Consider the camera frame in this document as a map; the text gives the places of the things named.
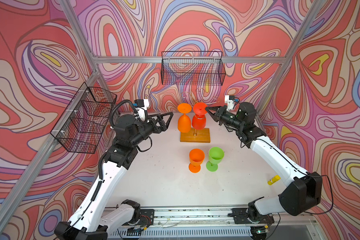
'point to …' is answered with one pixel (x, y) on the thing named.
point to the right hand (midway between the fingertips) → (205, 111)
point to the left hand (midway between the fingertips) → (168, 114)
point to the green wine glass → (216, 154)
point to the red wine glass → (199, 119)
